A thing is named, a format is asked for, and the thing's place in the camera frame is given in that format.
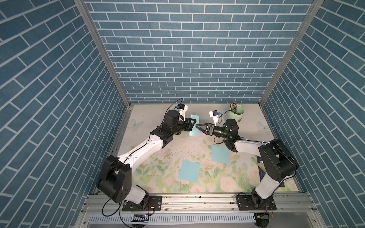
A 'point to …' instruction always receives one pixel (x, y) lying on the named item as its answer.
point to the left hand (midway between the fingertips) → (199, 121)
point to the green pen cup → (238, 116)
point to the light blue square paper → (195, 131)
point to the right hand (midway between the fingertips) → (199, 127)
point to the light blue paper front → (189, 171)
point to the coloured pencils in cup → (233, 106)
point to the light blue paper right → (221, 154)
